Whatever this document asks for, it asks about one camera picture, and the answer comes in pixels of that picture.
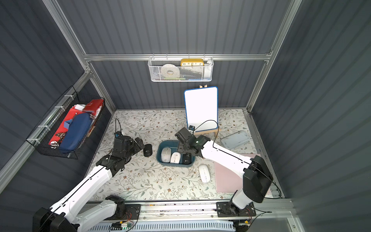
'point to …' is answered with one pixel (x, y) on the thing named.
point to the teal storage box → (173, 145)
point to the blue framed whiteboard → (202, 108)
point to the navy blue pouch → (77, 129)
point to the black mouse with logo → (187, 158)
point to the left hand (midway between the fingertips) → (136, 143)
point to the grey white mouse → (165, 154)
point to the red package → (93, 107)
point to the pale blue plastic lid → (235, 139)
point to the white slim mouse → (204, 174)
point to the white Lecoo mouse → (175, 157)
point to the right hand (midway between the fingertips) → (184, 145)
